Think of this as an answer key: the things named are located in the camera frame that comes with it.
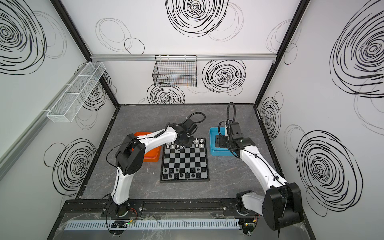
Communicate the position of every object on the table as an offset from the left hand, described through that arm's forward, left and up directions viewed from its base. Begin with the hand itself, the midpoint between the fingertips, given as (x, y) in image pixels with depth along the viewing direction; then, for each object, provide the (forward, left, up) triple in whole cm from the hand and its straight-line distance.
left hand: (191, 143), depth 94 cm
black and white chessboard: (-13, +4, -2) cm, 14 cm away
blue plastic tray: (-4, -16, -3) cm, 17 cm away
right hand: (-2, -18, +9) cm, 20 cm away
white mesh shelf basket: (+1, +61, +30) cm, 68 cm away
